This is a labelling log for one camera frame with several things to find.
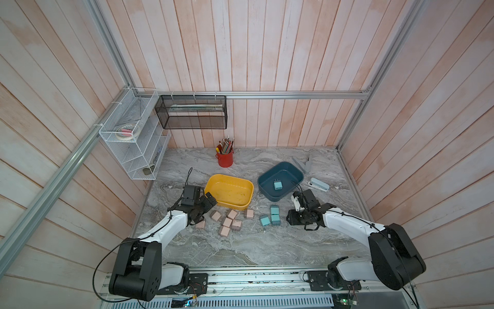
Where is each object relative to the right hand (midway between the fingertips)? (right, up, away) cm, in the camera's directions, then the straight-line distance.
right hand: (290, 216), depth 91 cm
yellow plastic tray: (-31, +10, +10) cm, 34 cm away
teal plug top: (-7, +3, +1) cm, 8 cm away
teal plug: (-13, -1, -2) cm, 13 cm away
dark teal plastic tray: (+4, +19, +16) cm, 25 cm away
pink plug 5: (-30, -2, -3) cm, 30 cm away
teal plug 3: (-4, +14, +10) cm, 18 cm away
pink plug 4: (-20, +1, -1) cm, 20 cm away
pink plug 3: (-28, +1, -1) cm, 28 cm away
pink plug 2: (-36, 0, -1) cm, 36 cm away
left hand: (-39, +5, -1) cm, 39 cm away
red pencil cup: (-33, +28, +19) cm, 47 cm away
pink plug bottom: (-31, -5, -5) cm, 32 cm away
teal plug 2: (-8, -1, -2) cm, 8 cm away
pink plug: (-42, -2, -5) cm, 43 cm away
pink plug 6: (-26, -3, -5) cm, 27 cm away
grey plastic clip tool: (+15, +25, +20) cm, 35 cm away
